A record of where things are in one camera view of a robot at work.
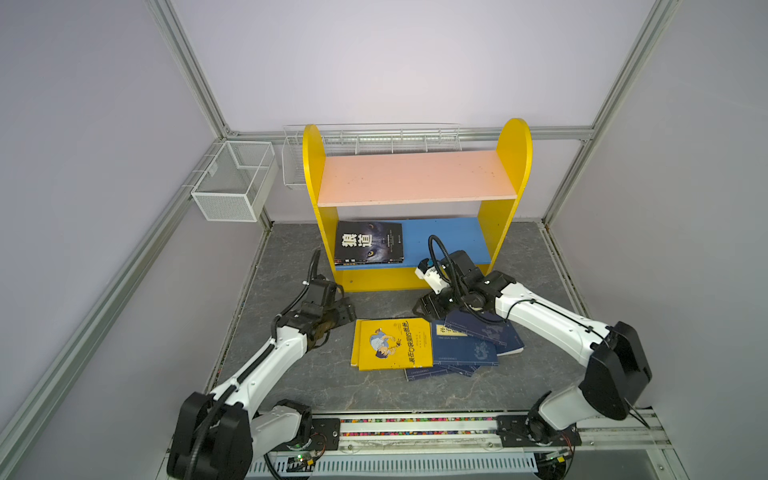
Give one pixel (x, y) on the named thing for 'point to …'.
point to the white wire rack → (344, 139)
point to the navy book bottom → (440, 370)
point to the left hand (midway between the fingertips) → (344, 313)
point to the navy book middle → (452, 346)
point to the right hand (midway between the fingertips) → (423, 306)
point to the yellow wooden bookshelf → (455, 206)
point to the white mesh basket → (238, 182)
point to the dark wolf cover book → (368, 242)
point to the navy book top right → (499, 333)
